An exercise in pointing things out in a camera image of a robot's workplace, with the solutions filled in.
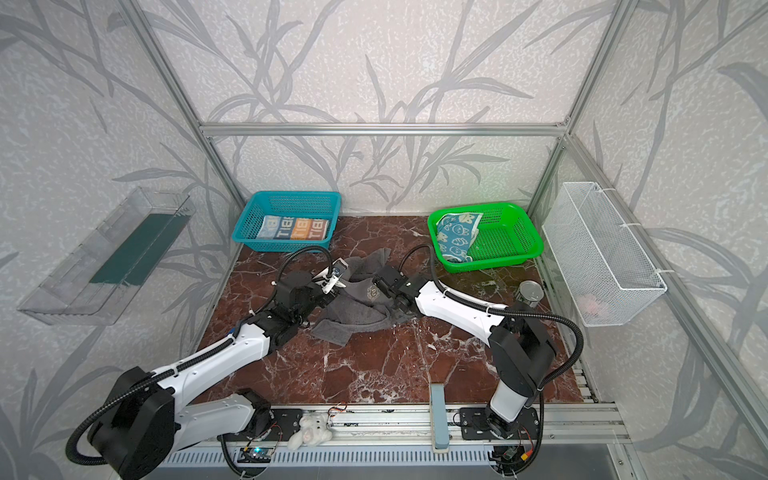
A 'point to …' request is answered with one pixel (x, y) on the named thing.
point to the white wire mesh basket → (604, 272)
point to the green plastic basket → (505, 236)
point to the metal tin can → (531, 292)
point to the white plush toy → (314, 431)
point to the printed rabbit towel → (293, 228)
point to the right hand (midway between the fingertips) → (410, 298)
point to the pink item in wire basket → (589, 305)
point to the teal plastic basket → (306, 204)
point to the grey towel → (361, 304)
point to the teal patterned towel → (456, 232)
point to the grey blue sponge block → (440, 426)
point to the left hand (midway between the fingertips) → (334, 260)
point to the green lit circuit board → (255, 455)
